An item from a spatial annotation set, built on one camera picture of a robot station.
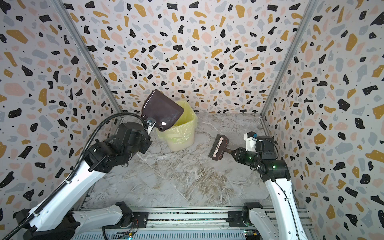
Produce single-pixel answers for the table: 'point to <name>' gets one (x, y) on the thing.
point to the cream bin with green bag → (179, 135)
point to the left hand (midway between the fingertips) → (144, 131)
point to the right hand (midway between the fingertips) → (231, 150)
